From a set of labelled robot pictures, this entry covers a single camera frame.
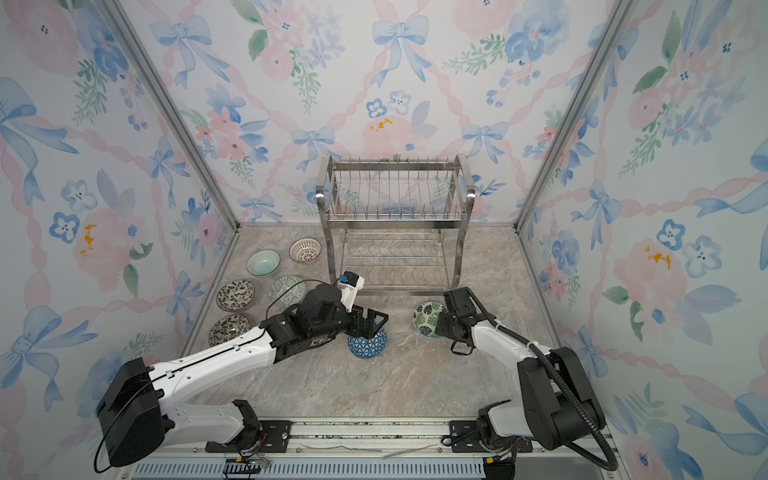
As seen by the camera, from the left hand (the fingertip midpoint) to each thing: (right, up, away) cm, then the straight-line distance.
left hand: (378, 313), depth 76 cm
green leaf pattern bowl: (+14, -5, +18) cm, 23 cm away
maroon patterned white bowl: (-28, +17, +34) cm, 47 cm away
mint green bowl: (-42, +12, +30) cm, 53 cm away
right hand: (+21, -7, +17) cm, 28 cm away
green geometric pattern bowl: (-32, +1, +22) cm, 39 cm away
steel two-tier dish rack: (+5, +25, +38) cm, 46 cm away
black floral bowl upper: (-48, +1, +22) cm, 53 cm away
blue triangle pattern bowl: (-3, -13, +12) cm, 18 cm away
